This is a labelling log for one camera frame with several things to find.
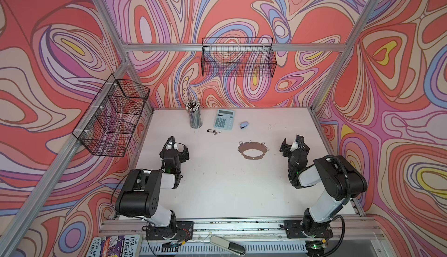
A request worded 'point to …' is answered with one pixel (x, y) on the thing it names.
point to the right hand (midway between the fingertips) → (293, 144)
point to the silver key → (215, 132)
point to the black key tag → (210, 129)
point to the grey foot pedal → (232, 247)
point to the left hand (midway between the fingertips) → (177, 147)
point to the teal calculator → (224, 119)
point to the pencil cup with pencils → (192, 107)
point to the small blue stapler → (243, 124)
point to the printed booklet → (122, 246)
